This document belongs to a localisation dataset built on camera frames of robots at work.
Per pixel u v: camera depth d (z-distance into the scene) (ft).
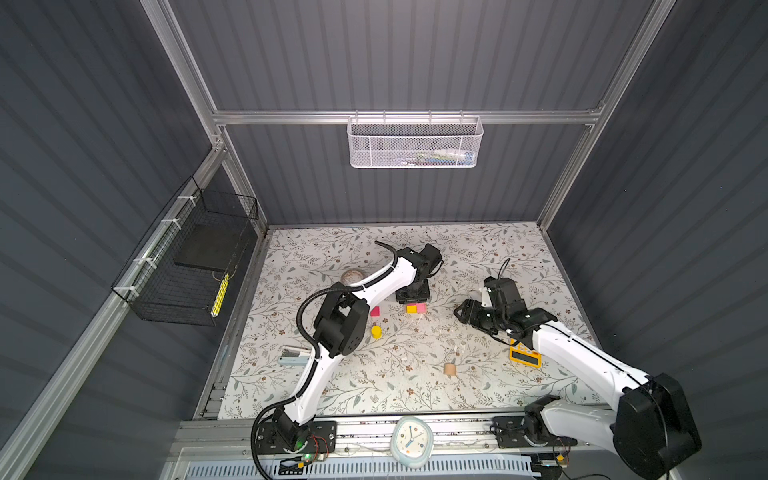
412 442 2.32
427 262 2.42
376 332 2.94
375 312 3.13
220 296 2.24
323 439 2.37
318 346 1.92
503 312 2.11
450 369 2.77
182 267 2.39
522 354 2.71
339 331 1.88
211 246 2.43
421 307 3.07
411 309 3.07
